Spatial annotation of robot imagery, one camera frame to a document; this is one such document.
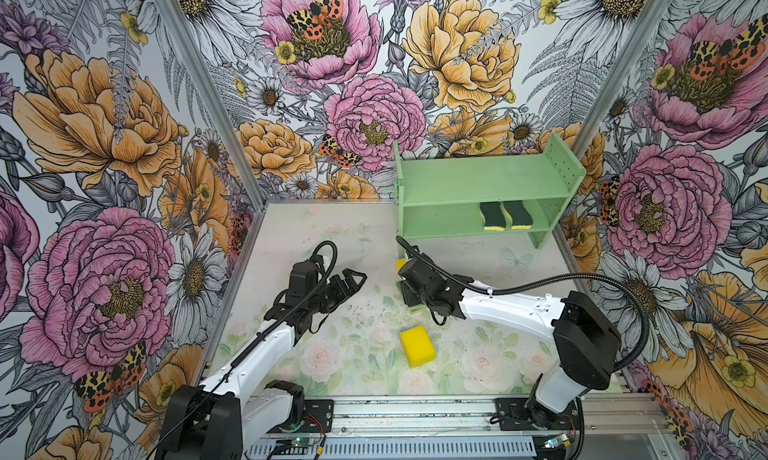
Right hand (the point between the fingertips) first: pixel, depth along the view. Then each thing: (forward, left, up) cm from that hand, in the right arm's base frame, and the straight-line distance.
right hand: (416, 291), depth 87 cm
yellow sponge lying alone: (-14, 0, -6) cm, 15 cm away
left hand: (-1, +16, +3) cm, 16 cm away
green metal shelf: (+18, -8, +19) cm, 28 cm away
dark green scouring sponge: (+22, -35, +5) cm, 42 cm away
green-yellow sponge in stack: (-2, 0, -8) cm, 8 cm away
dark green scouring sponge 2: (+24, -27, +5) cm, 36 cm away
